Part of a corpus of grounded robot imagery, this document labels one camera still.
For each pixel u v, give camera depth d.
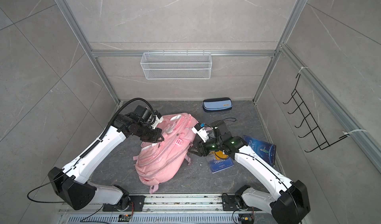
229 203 0.73
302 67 0.70
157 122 0.68
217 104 1.13
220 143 0.58
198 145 0.63
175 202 0.75
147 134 0.62
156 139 0.63
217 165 0.85
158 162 0.67
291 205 0.38
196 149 0.66
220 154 0.66
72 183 0.38
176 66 1.01
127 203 0.69
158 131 0.64
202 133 0.66
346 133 0.50
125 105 0.56
